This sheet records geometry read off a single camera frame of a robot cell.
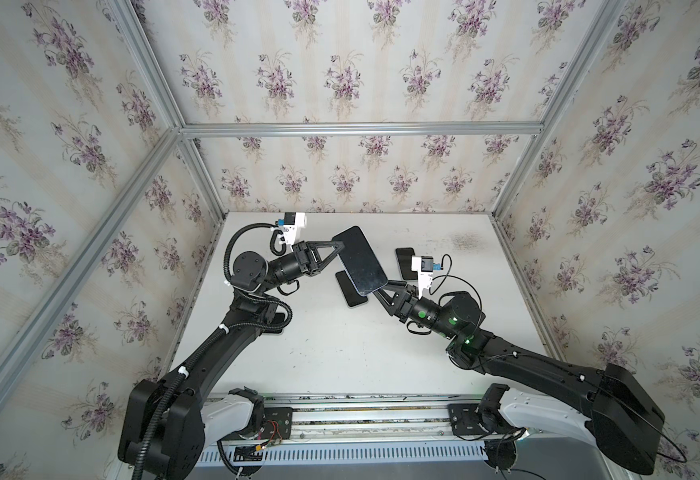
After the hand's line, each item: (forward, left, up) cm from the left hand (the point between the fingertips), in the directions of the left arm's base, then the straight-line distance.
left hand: (343, 246), depth 61 cm
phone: (-2, -4, -3) cm, 5 cm away
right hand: (-5, -6, -8) cm, 11 cm away
